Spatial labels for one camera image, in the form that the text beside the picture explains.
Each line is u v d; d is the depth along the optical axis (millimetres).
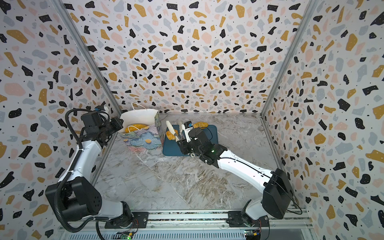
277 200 413
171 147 1021
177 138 756
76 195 408
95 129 616
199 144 569
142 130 781
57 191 371
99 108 704
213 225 731
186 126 663
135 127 706
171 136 1030
